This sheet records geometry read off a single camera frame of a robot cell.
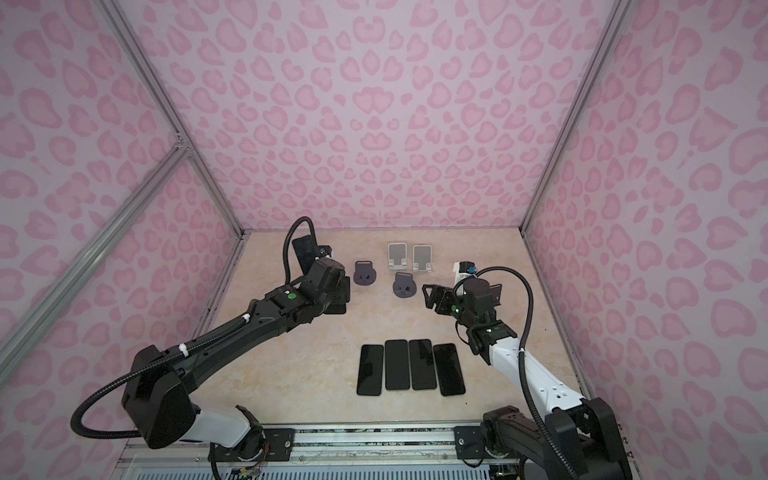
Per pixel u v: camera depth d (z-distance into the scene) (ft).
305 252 3.21
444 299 2.40
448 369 3.51
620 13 2.27
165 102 2.75
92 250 2.10
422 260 3.50
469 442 2.41
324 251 2.34
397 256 3.48
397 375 2.76
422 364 3.48
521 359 1.69
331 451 2.40
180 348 1.43
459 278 2.46
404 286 3.27
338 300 2.45
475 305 2.10
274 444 2.40
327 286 2.07
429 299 2.51
